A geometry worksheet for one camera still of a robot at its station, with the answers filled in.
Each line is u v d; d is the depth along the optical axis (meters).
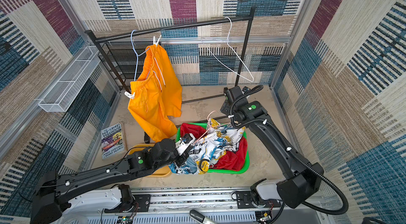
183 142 0.61
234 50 1.02
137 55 0.65
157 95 0.78
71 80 0.78
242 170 0.74
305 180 0.38
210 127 0.85
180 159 0.65
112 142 0.91
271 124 0.46
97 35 0.58
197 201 0.76
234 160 0.76
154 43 0.79
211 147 0.74
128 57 1.05
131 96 0.60
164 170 0.62
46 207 0.38
